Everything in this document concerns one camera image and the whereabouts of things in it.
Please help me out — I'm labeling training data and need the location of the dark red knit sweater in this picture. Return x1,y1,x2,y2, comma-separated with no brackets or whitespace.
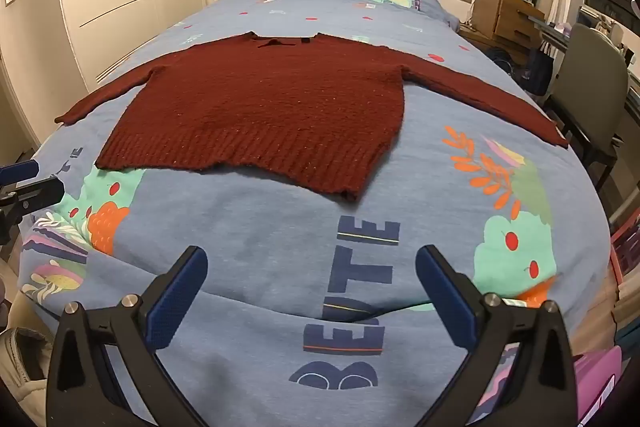
54,32,571,206

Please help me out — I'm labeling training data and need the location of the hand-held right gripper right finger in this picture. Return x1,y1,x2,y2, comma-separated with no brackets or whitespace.
415,244,582,427

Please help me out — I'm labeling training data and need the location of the white shoe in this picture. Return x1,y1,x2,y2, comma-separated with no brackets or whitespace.
0,326,52,410

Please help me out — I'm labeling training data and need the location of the blue printed blanket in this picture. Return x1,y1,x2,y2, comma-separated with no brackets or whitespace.
17,0,614,427

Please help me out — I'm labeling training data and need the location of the wooden drawer cabinet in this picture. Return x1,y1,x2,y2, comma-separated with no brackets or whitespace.
472,0,546,54

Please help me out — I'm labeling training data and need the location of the cluttered desk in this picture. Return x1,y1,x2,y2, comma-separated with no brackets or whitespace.
531,0,640,118

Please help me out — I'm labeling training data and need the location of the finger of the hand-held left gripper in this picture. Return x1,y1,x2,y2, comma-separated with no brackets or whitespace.
0,176,66,220
0,160,40,183

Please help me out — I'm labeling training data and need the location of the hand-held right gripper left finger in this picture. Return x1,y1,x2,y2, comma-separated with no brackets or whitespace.
46,245,209,427

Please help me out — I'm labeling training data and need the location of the pink box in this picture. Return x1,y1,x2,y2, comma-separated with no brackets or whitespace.
574,346,624,427

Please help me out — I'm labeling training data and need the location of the dark bag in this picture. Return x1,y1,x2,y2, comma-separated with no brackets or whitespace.
524,47,557,97

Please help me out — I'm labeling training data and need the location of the grey-green chair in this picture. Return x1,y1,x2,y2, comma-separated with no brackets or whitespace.
544,22,631,190

